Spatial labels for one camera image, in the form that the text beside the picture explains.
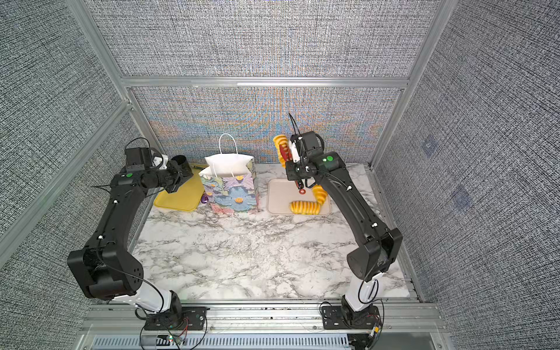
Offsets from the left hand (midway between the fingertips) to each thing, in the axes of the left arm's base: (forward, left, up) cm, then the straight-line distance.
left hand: (196, 168), depth 80 cm
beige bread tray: (+8, -32, -27) cm, 43 cm away
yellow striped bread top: (+11, -31, +3) cm, 34 cm away
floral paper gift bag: (-3, -11, -3) cm, 12 cm away
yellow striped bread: (+4, -50, -24) cm, 56 cm away
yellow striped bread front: (-3, -42, -24) cm, 48 cm away
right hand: (-1, -36, +3) cm, 36 cm away
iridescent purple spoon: (+7, +6, -28) cm, 30 cm away
